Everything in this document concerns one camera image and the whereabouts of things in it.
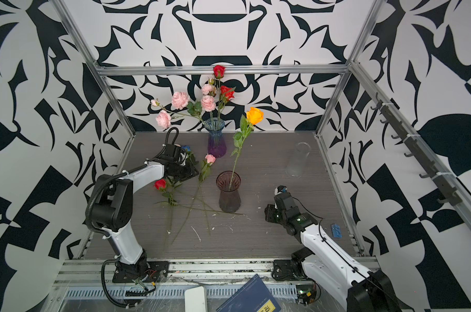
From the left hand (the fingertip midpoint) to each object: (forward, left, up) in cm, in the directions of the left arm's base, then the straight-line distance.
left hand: (197, 170), depth 96 cm
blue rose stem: (+9, +5, -4) cm, 11 cm away
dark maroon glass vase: (-13, -15, +10) cm, 22 cm away
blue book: (-50, -23, -5) cm, 56 cm away
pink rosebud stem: (+9, -5, -4) cm, 11 cm away
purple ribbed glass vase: (+16, -9, +1) cm, 18 cm away
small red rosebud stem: (-6, +17, -3) cm, 18 cm away
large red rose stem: (+27, -15, +25) cm, 40 cm away
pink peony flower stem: (+19, -7, +27) cm, 33 cm away
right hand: (-20, -32, -1) cm, 38 cm away
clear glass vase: (+3, -49, -4) cm, 49 cm away
